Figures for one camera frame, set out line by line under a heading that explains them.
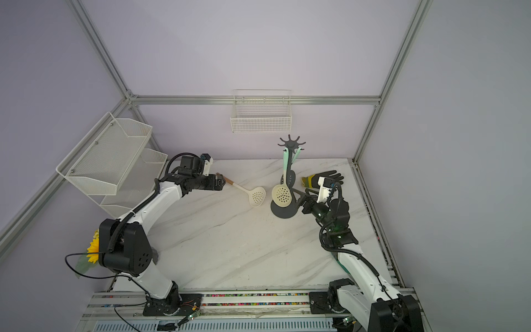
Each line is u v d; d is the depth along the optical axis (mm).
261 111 947
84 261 623
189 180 658
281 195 901
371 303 420
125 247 453
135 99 919
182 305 721
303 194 675
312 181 1105
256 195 1037
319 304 731
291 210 986
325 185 684
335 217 571
